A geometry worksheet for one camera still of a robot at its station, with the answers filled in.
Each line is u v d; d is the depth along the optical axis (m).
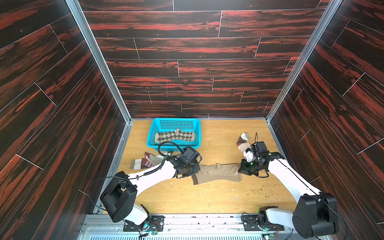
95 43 0.79
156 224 0.73
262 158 0.61
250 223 0.73
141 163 0.94
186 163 0.64
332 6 0.66
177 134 1.08
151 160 0.92
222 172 0.90
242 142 1.02
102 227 0.73
